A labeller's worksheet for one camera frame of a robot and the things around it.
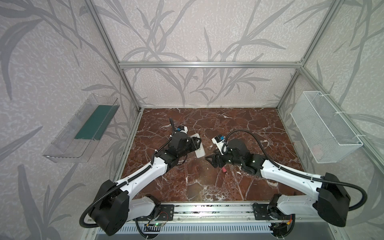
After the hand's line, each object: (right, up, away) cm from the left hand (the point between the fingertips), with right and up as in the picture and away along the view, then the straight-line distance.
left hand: (201, 136), depth 81 cm
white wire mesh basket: (+54, +2, -19) cm, 58 cm away
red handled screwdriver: (+13, -20, +5) cm, 25 cm away
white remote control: (0, -8, -1) cm, 8 cm away
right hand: (+5, -6, -4) cm, 9 cm away
